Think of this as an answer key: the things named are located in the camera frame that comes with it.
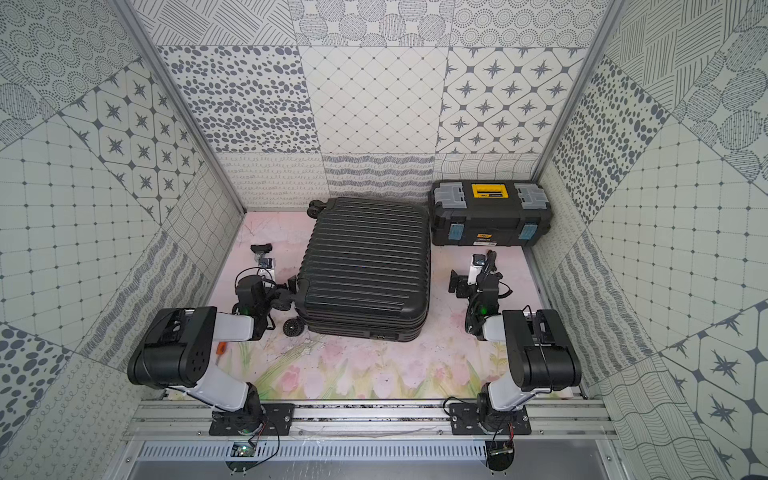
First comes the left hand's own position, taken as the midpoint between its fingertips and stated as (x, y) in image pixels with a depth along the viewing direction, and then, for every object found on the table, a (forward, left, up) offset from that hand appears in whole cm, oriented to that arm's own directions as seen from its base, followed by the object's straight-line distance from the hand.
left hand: (288, 276), depth 95 cm
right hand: (+2, -59, -1) cm, 59 cm away
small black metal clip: (+14, +14, -4) cm, 20 cm away
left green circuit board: (-45, +2, -8) cm, 46 cm away
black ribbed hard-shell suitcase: (-9, -28, +18) cm, 34 cm away
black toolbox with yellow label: (+22, -67, +8) cm, 71 cm away
